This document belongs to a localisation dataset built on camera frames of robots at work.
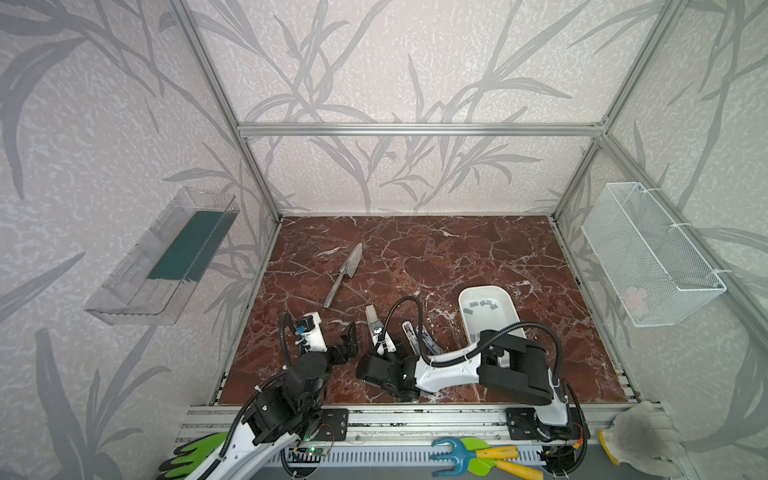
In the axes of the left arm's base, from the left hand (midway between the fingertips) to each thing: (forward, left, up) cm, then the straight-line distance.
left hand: (347, 318), depth 77 cm
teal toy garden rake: (-28, -29, -11) cm, 42 cm away
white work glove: (-24, -73, -12) cm, 78 cm away
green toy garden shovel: (-30, -33, -13) cm, 47 cm away
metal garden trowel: (+24, +4, -13) cm, 28 cm away
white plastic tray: (+11, -41, -15) cm, 45 cm away
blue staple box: (-1, -23, -13) cm, 27 cm away
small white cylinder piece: (0, -17, -13) cm, 22 cm away
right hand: (+1, -8, -13) cm, 15 cm away
